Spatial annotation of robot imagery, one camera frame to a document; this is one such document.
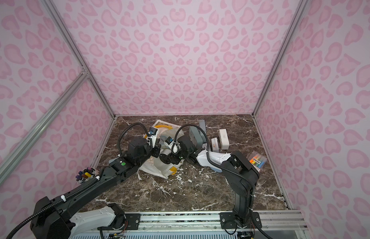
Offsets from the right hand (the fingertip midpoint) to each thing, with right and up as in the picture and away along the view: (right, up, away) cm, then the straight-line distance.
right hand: (170, 154), depth 88 cm
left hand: (-4, +10, -11) cm, 15 cm away
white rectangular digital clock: (+34, +8, +10) cm, 37 cm away
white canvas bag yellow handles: (-4, +13, -22) cm, 25 cm away
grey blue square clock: (+20, +18, +12) cm, 29 cm away
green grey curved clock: (+17, +10, +7) cm, 21 cm away
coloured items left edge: (-41, -8, -13) cm, 44 cm away
